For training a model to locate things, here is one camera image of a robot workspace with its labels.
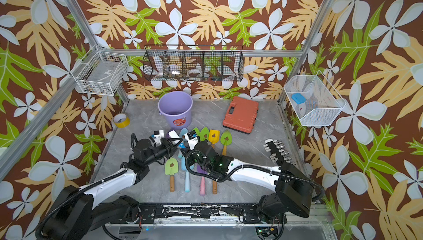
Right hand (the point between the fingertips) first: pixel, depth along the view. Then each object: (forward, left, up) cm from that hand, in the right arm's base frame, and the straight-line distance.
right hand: (180, 149), depth 76 cm
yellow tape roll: (+31, +47, -18) cm, 60 cm away
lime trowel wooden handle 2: (-13, -16, -16) cm, 26 cm away
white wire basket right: (+22, -68, +8) cm, 72 cm away
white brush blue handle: (+8, +5, +1) cm, 9 cm away
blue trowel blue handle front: (-10, -2, -16) cm, 19 cm away
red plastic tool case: (+32, -34, -13) cm, 49 cm away
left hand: (+5, -1, +1) cm, 5 cm away
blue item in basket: (+26, -61, +8) cm, 66 cm away
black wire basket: (+50, -4, +14) cm, 52 cm away
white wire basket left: (+35, +44, +17) cm, 59 cm away
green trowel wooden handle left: (+2, -8, +12) cm, 15 cm away
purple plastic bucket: (+41, +10, -15) cm, 45 cm away
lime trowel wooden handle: (-2, +7, -18) cm, 19 cm away
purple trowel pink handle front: (-13, -10, -16) cm, 22 cm away
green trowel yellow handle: (+15, -23, -17) cm, 33 cm away
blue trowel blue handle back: (+20, +4, -16) cm, 26 cm away
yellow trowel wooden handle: (+18, -16, -18) cm, 30 cm away
